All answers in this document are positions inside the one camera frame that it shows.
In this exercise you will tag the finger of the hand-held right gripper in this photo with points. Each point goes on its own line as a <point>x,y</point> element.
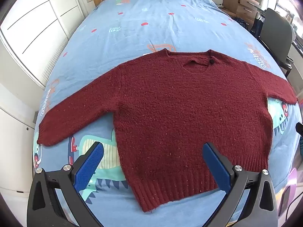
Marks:
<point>300,128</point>

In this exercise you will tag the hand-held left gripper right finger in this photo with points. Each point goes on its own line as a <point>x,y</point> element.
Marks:
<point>217,167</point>

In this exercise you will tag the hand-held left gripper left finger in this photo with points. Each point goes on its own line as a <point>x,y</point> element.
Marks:
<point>88,167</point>

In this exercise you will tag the dark red knit sweater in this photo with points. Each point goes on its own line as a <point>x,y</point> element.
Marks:
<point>177,111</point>

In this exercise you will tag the grey office chair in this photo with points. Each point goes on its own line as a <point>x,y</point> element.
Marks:
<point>275,33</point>

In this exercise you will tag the navy bag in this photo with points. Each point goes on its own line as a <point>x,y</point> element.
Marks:
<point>257,27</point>

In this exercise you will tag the black patterned bag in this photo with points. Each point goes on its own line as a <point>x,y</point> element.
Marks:
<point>242,23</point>

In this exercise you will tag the wooden drawer cabinet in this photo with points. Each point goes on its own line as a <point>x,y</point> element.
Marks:
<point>246,7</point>

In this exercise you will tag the white wardrobe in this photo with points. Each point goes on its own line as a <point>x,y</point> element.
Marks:
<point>35,28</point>

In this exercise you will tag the blue printed bed sheet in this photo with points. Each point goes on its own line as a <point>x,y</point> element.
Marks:
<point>153,23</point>

